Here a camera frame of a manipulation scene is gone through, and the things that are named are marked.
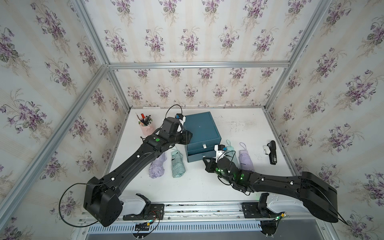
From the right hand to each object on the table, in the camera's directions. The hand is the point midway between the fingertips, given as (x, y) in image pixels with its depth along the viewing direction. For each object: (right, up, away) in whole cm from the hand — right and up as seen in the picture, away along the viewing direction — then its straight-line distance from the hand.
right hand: (203, 160), depth 79 cm
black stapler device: (+45, +5, +13) cm, 47 cm away
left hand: (-7, +13, 0) cm, 15 cm away
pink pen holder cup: (-36, +18, +16) cm, 43 cm away
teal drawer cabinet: (+1, +14, -1) cm, 14 cm away
